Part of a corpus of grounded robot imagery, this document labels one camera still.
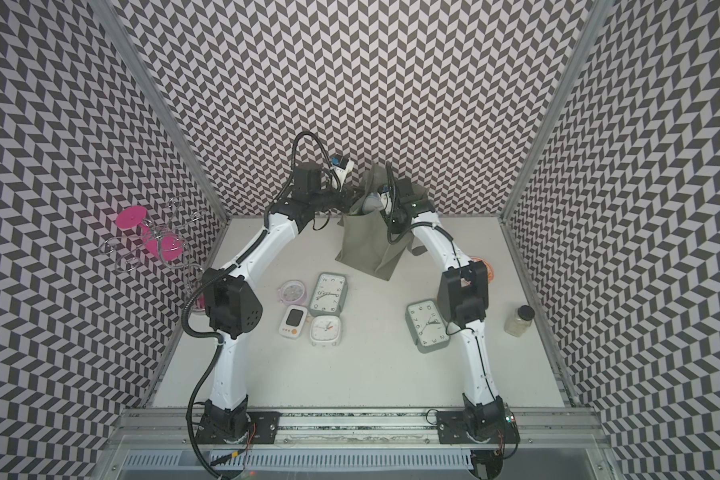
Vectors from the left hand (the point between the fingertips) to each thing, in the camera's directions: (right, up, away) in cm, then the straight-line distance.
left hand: (365, 192), depth 86 cm
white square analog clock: (-12, -40, +1) cm, 42 cm away
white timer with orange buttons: (-21, -38, +2) cm, 43 cm away
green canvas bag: (0, -14, +10) cm, 18 cm away
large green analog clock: (+18, -39, +2) cm, 43 cm away
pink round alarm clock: (-24, -30, +9) cm, 40 cm away
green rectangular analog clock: (-12, -31, +8) cm, 34 cm away
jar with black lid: (+44, -37, -2) cm, 57 cm away
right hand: (+8, -8, +12) cm, 17 cm away
